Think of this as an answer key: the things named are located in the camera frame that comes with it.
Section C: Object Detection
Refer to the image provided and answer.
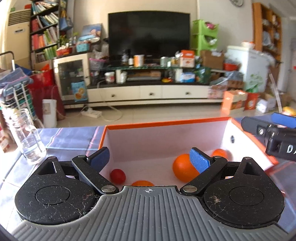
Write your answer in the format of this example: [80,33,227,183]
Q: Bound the small orange mandarin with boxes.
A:
[211,149,229,159]

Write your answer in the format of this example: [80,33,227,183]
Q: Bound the red tomato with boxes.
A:
[110,169,126,185]

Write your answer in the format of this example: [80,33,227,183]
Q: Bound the large orange fruit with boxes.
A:
[172,154,200,183]

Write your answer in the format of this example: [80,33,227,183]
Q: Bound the small orange tangerine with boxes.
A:
[131,180,154,186]

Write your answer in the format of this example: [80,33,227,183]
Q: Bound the red yellow-lid can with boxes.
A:
[282,106,296,117]

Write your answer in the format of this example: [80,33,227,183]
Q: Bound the orange fruit carton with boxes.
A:
[221,90,247,115]

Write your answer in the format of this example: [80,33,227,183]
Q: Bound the clear glass jar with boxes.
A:
[7,108,47,165]

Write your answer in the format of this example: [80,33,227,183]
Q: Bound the white chest freezer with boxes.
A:
[226,46,269,93]

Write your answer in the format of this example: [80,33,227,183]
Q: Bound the white paper bag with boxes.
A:
[43,99,57,128]

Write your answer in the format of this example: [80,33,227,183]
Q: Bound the white power strip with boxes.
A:
[81,108,102,118]

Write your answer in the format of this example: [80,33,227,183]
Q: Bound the brown cardboard box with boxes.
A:
[200,50,224,70]

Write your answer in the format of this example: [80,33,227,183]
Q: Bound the wooden shelf unit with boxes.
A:
[252,2,282,62]

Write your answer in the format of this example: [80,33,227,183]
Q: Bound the orange cardboard box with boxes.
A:
[99,117,278,188]

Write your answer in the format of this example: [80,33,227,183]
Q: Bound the red gift bag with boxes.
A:
[29,63,65,121]

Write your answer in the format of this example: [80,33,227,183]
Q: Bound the green stacked plastic bins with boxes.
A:
[191,20,219,56]

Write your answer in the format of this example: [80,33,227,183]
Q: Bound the white tv cabinet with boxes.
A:
[86,66,222,106]

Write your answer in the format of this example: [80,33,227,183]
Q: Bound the white glass-door cabinet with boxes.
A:
[53,52,91,101]

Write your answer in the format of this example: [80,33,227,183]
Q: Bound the black flat television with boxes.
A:
[108,11,190,61]

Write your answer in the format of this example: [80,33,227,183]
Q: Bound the dark bookshelf with books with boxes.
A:
[30,1,61,69]

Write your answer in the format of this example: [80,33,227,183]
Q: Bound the white air conditioner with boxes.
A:
[5,9,31,69]

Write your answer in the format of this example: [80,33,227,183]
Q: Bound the wall clock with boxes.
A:
[230,0,244,8]

